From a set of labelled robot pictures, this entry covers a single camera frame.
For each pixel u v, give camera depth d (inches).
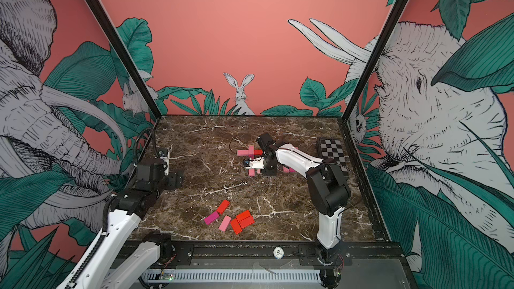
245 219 32.3
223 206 33.8
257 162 32.3
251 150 41.0
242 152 40.5
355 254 30.1
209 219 32.4
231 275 30.7
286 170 37.6
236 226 32.0
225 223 31.6
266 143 29.8
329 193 19.5
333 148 40.8
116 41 33.8
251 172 37.7
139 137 42.3
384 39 33.8
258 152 40.9
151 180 22.0
